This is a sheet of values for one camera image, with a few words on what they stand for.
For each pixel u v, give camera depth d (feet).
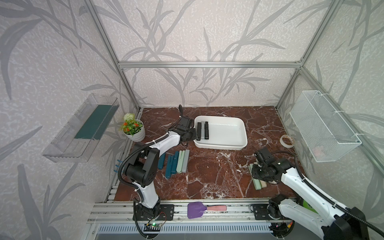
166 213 2.39
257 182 2.64
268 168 1.95
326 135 2.09
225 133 3.41
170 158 2.99
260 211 2.43
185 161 2.92
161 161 2.96
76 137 2.11
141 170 1.57
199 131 3.32
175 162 2.91
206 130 3.34
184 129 2.42
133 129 2.97
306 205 1.58
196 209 2.38
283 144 3.25
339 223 1.26
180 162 2.92
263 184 2.59
